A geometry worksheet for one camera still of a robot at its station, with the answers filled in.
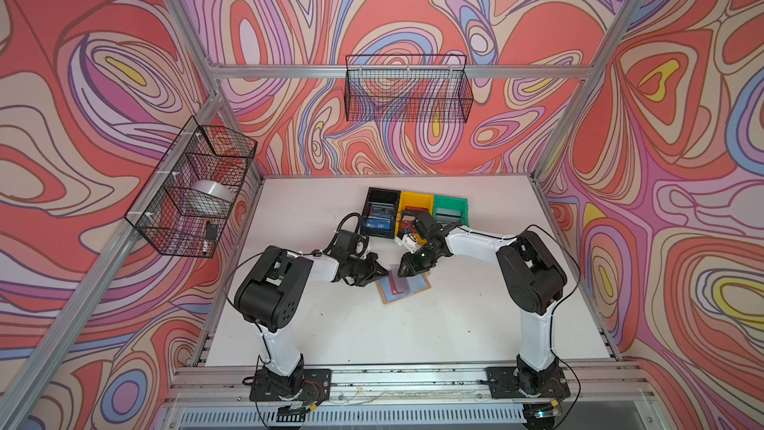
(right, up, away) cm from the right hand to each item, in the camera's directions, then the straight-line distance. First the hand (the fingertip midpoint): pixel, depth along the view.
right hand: (408, 277), depth 93 cm
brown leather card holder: (+1, -2, -2) cm, 3 cm away
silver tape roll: (-49, +25, -23) cm, 60 cm away
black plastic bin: (-9, +20, +12) cm, 25 cm away
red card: (-5, -1, -4) cm, 7 cm away
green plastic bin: (+16, +21, +12) cm, 30 cm away
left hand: (-5, +2, -1) cm, 6 cm away
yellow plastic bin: (+3, +24, +12) cm, 27 cm away
